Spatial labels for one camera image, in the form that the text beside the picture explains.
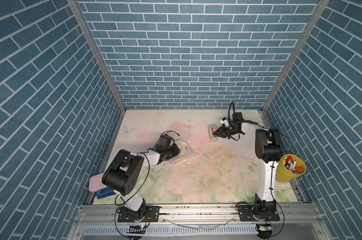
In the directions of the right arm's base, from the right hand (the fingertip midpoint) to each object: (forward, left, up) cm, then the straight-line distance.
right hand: (215, 134), depth 102 cm
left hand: (-14, +21, -1) cm, 25 cm away
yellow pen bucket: (-24, -38, +7) cm, 45 cm away
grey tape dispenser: (+3, +2, +2) cm, 4 cm away
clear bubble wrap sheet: (-15, +19, -1) cm, 24 cm away
